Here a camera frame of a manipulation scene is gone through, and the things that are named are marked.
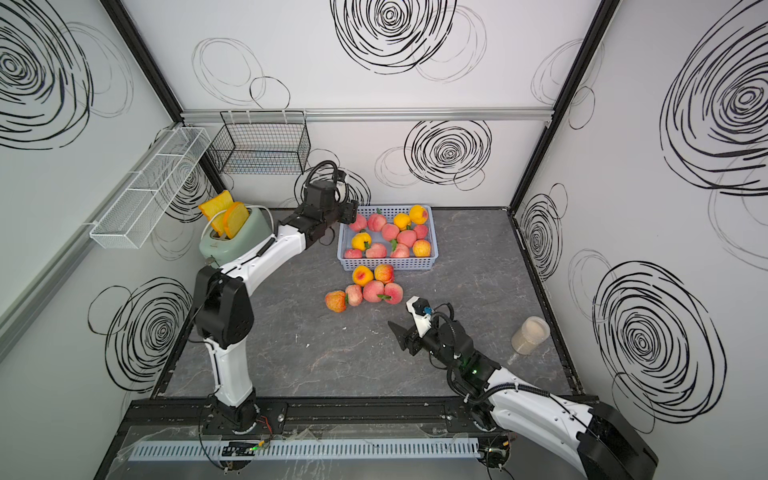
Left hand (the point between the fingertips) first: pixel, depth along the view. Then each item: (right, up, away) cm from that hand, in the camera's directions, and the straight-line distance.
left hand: (348, 200), depth 91 cm
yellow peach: (+23, -3, +17) cm, 29 cm away
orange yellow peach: (+24, -15, +11) cm, 31 cm away
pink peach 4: (+9, -16, +9) cm, 20 cm away
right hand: (+16, -32, -14) cm, 38 cm away
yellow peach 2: (+17, -5, +18) cm, 26 cm away
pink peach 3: (+13, -9, +17) cm, 23 cm away
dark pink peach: (0, -17, +9) cm, 19 cm away
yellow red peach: (+4, -24, +3) cm, 24 cm away
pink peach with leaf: (+14, -28, 0) cm, 32 cm away
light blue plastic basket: (+16, -18, +9) cm, 26 cm away
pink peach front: (+19, -12, +14) cm, 26 cm away
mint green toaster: (-39, -15, -1) cm, 42 cm away
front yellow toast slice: (-34, -5, -1) cm, 35 cm away
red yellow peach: (+11, -23, +5) cm, 26 cm away
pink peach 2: (+24, -9, +17) cm, 31 cm away
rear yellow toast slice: (-41, -3, 0) cm, 42 cm away
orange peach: (-3, -31, -2) cm, 31 cm away
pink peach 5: (+7, -28, +1) cm, 29 cm away
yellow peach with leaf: (+2, -13, +14) cm, 19 cm away
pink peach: (+8, -6, +17) cm, 20 cm away
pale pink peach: (+2, -29, 0) cm, 29 cm away
